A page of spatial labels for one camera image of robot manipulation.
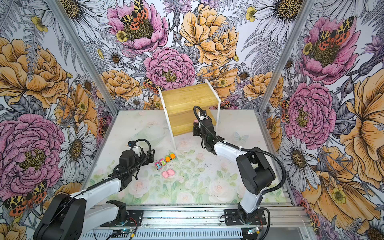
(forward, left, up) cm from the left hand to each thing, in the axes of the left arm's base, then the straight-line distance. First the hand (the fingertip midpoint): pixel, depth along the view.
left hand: (148, 155), depth 90 cm
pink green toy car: (-5, -6, -3) cm, 9 cm away
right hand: (+14, -29, +10) cm, 34 cm away
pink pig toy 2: (-8, -14, -4) cm, 17 cm away
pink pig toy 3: (-10, -11, -4) cm, 15 cm away
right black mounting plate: (-32, -46, -5) cm, 56 cm away
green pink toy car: (-3, -9, -3) cm, 10 cm away
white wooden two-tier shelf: (+15, -20, +27) cm, 37 cm away
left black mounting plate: (-31, +2, -6) cm, 32 cm away
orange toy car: (-1, -11, -3) cm, 12 cm away
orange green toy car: (+2, -14, -4) cm, 15 cm away
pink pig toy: (+16, -29, +13) cm, 35 cm away
